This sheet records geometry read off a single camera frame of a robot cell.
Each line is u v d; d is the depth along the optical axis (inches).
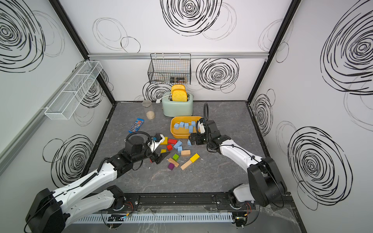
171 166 33.4
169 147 36.5
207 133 26.4
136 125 41.3
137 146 23.4
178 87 38.9
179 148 35.8
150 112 42.7
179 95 38.1
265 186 16.6
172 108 40.5
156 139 25.8
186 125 40.2
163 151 35.7
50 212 15.0
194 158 35.1
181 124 40.2
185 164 33.8
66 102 28.9
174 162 34.1
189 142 36.9
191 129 40.1
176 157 34.5
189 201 29.7
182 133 39.7
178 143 37.2
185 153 35.0
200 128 31.0
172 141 37.9
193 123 40.5
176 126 40.0
